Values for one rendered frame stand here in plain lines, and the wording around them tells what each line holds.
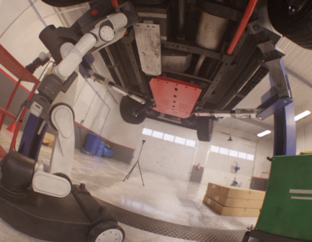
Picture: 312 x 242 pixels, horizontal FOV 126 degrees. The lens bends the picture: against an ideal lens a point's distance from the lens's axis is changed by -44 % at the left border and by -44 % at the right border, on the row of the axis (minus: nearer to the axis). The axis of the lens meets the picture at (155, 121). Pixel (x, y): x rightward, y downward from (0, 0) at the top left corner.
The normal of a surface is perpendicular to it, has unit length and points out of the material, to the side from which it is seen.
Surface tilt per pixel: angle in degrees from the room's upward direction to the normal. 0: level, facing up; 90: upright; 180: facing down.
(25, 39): 90
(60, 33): 90
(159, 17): 180
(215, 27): 176
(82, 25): 117
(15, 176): 90
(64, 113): 90
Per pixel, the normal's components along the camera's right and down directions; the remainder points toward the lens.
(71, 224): 0.72, 0.00
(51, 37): 0.48, 0.29
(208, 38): -0.34, 0.90
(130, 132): -0.05, -0.32
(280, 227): -0.82, -0.44
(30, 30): 0.96, 0.25
